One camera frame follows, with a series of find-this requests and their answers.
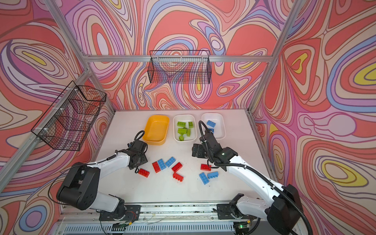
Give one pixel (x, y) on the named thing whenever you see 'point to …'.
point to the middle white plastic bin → (186, 118)
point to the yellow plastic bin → (156, 129)
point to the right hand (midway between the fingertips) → (200, 152)
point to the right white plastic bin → (217, 118)
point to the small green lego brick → (181, 138)
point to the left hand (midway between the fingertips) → (143, 159)
